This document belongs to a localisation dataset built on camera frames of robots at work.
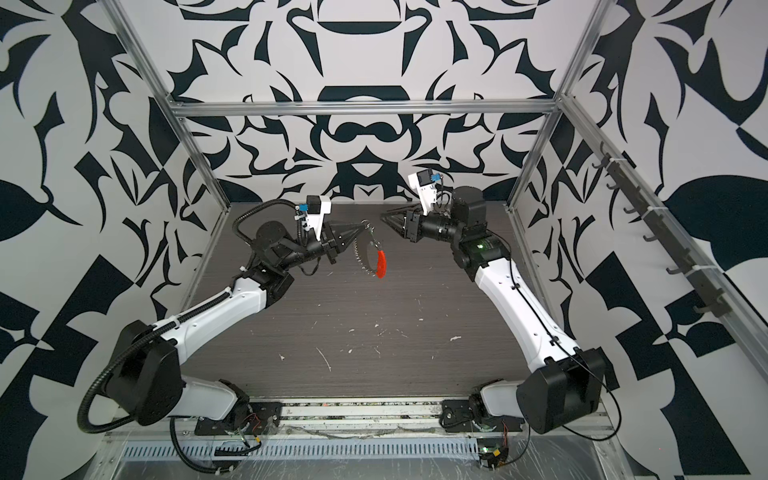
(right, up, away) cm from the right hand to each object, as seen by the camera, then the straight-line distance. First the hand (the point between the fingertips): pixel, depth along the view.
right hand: (387, 214), depth 67 cm
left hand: (-5, -1, 0) cm, 5 cm away
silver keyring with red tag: (-2, -13, +6) cm, 15 cm away
